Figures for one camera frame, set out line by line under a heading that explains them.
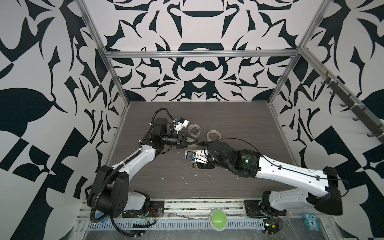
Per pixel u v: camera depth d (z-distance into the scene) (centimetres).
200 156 56
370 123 54
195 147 71
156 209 73
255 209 73
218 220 70
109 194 41
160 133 65
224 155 49
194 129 104
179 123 74
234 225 71
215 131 102
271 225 71
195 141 73
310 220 70
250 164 47
